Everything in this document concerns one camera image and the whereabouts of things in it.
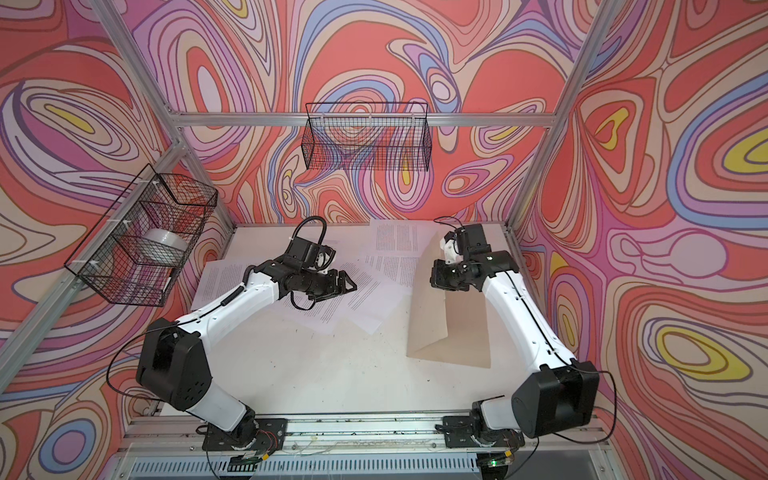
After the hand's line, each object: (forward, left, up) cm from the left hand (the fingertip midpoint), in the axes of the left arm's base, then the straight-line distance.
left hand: (351, 288), depth 84 cm
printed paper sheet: (+2, -3, -15) cm, 16 cm away
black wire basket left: (-4, +53, +18) cm, 56 cm away
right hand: (-2, -23, +4) cm, 23 cm away
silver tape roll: (+1, +43, +18) cm, 47 cm away
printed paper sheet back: (+28, -14, -16) cm, 35 cm away
